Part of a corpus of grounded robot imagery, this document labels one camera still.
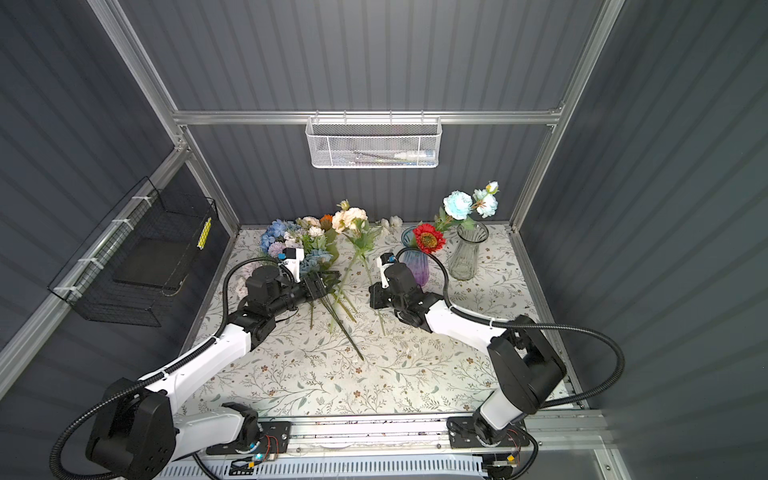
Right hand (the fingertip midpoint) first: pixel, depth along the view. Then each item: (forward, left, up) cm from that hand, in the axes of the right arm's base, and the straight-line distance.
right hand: (372, 290), depth 86 cm
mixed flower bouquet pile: (+24, +19, -4) cm, 31 cm away
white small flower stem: (+38, -5, -11) cm, 40 cm away
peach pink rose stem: (+16, +5, +7) cm, 18 cm away
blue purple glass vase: (+10, -14, +2) cm, 17 cm away
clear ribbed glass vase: (+14, -29, -2) cm, 33 cm away
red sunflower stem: (+8, -16, +13) cm, 22 cm away
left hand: (-1, +10, +8) cm, 13 cm away
